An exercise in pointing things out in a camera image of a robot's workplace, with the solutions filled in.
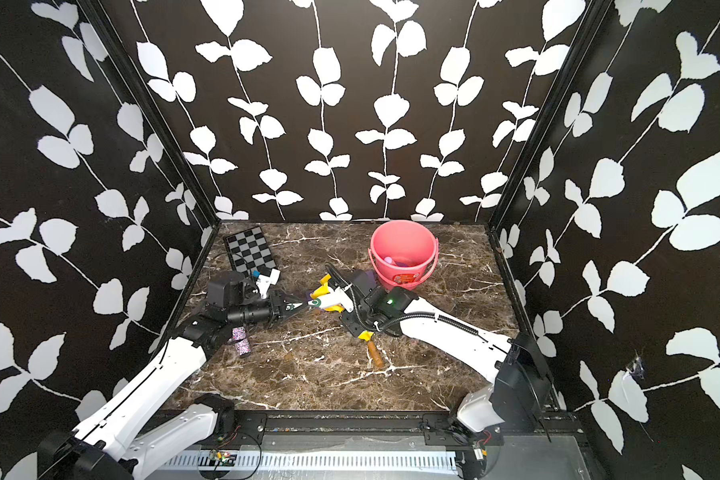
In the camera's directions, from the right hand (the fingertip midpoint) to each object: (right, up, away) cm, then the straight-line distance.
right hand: (345, 310), depth 78 cm
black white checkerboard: (-38, +15, +29) cm, 50 cm away
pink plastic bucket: (+19, +15, +28) cm, 37 cm away
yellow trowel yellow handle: (-7, +4, +7) cm, 11 cm away
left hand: (-9, +3, -6) cm, 11 cm away
